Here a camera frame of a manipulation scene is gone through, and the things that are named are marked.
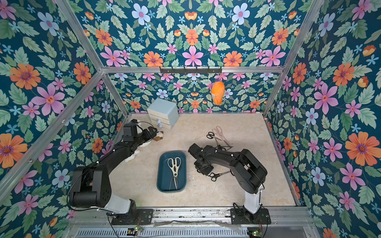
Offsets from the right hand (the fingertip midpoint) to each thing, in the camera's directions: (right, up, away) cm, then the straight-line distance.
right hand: (199, 169), depth 90 cm
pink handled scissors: (+15, +24, +20) cm, 34 cm away
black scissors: (+9, +20, +18) cm, 28 cm away
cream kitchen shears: (-15, +3, -1) cm, 15 cm away
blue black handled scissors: (-16, -7, -6) cm, 18 cm away
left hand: (-29, +25, +1) cm, 38 cm away
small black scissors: (+9, -3, -1) cm, 10 cm away
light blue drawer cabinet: (-25, +36, +11) cm, 45 cm away
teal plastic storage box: (-20, -3, -1) cm, 21 cm away
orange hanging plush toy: (+12, +49, +7) cm, 51 cm away
